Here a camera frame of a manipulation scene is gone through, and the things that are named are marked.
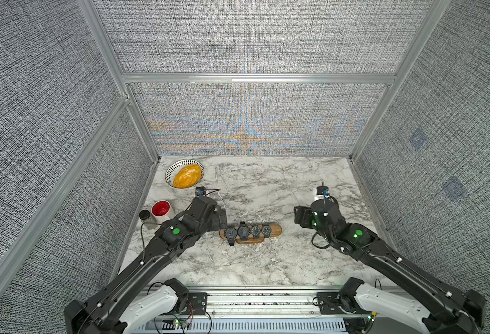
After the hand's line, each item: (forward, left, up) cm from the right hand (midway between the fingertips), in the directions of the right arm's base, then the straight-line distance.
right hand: (303, 204), depth 76 cm
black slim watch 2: (-4, +13, -12) cm, 18 cm away
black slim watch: (-5, +17, -12) cm, 22 cm away
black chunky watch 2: (-5, +22, -11) cm, 25 cm away
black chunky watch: (-6, +27, -12) cm, 30 cm away
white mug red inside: (+8, +59, -17) cm, 62 cm away
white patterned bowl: (+33, +60, -19) cm, 71 cm away
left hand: (-3, +31, -1) cm, 31 cm away
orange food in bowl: (+25, +50, -14) cm, 57 cm away
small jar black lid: (+4, +65, -14) cm, 67 cm away
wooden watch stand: (-5, +30, -13) cm, 34 cm away
